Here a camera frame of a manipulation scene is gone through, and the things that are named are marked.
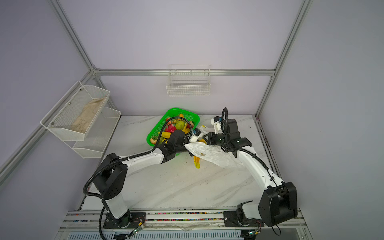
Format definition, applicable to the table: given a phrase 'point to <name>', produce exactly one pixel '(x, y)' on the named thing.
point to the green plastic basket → (174, 112)
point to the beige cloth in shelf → (81, 122)
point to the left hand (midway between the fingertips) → (202, 144)
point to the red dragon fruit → (170, 128)
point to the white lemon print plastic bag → (214, 153)
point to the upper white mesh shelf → (72, 116)
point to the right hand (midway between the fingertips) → (202, 136)
